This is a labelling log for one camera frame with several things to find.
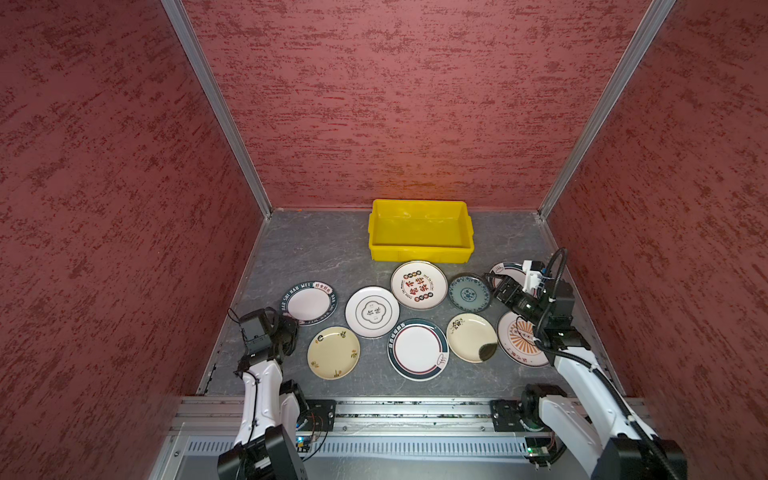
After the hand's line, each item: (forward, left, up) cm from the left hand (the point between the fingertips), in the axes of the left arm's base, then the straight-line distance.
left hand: (302, 322), depth 87 cm
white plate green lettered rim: (+7, 0, -2) cm, 8 cm away
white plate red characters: (+15, -36, -3) cm, 39 cm away
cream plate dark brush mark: (-3, -51, -4) cm, 51 cm away
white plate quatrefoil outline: (+5, -20, -3) cm, 21 cm away
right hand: (+6, -53, +12) cm, 54 cm away
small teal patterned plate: (+13, -53, -3) cm, 54 cm away
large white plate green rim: (-6, -35, -4) cm, 35 cm away
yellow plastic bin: (+39, -37, -3) cm, 54 cm away
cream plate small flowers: (-8, -10, -2) cm, 13 cm away
